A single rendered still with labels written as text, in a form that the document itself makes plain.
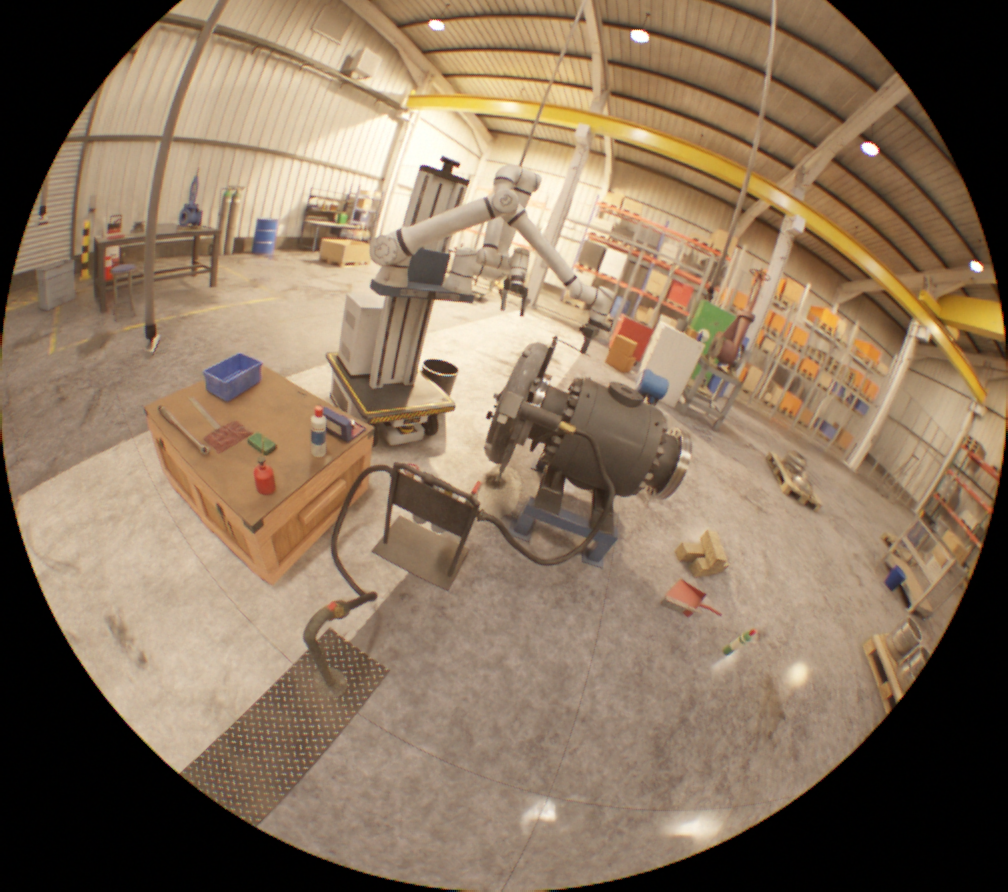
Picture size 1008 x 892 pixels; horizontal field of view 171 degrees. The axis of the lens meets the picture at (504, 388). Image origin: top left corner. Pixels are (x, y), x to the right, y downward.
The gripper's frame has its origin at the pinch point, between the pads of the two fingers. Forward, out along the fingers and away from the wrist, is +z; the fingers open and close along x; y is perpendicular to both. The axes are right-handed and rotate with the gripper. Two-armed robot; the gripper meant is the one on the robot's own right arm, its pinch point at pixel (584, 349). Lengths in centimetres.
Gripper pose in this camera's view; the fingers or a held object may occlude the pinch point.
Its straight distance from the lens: 177.8
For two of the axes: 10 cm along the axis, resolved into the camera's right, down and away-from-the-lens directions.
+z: -2.8, 8.4, 4.7
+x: -5.1, 2.8, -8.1
